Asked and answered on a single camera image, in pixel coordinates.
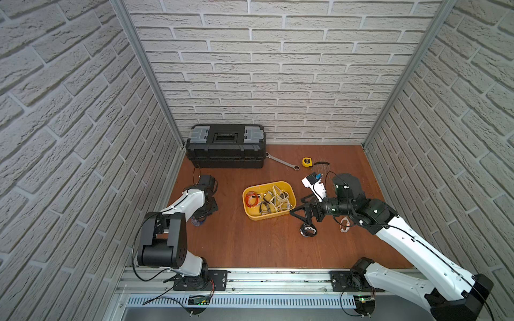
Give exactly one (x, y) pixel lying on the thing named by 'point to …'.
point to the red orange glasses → (251, 198)
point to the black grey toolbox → (226, 146)
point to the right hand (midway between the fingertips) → (299, 206)
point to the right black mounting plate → (339, 281)
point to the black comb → (321, 162)
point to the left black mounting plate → (217, 281)
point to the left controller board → (197, 299)
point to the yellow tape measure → (306, 162)
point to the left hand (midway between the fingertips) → (209, 208)
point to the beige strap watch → (280, 198)
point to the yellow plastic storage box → (253, 212)
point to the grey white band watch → (268, 196)
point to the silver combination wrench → (295, 167)
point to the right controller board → (365, 304)
